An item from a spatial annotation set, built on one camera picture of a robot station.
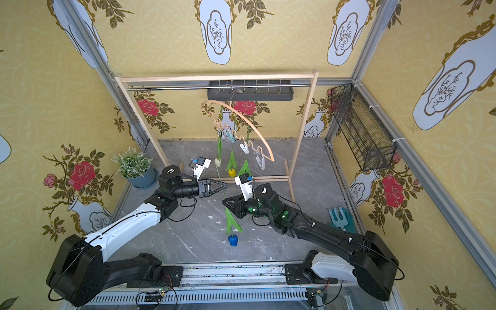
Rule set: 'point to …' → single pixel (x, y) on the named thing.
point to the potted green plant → (135, 167)
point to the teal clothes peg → (231, 137)
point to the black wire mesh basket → (371, 144)
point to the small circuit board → (157, 297)
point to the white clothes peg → (244, 148)
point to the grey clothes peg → (261, 163)
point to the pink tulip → (245, 169)
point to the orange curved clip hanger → (217, 121)
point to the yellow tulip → (232, 165)
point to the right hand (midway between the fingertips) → (224, 207)
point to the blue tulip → (230, 221)
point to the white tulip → (218, 159)
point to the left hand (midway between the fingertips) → (228, 188)
